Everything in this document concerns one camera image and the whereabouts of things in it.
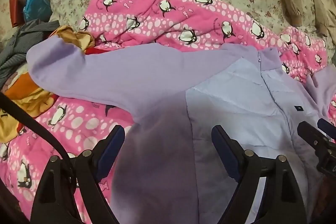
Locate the black cable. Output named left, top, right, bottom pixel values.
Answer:
left=0, top=93, right=80, bottom=188

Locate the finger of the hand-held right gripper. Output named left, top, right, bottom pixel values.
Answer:
left=317, top=118, right=336, bottom=140
left=297, top=121, right=332, bottom=152

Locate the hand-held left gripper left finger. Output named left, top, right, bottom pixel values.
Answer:
left=31, top=124, right=126, bottom=224

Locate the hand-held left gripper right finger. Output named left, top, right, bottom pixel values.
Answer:
left=211, top=124, right=307, bottom=224

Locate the orange yellow cartoon blanket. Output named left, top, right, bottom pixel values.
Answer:
left=0, top=25, right=95, bottom=146

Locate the lilac zip jacket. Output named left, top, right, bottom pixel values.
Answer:
left=26, top=38, right=336, bottom=224

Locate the pink penguin print blanket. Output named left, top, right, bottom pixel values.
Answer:
left=0, top=0, right=336, bottom=224

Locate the grey striped garment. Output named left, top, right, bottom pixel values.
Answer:
left=0, top=20, right=61, bottom=88

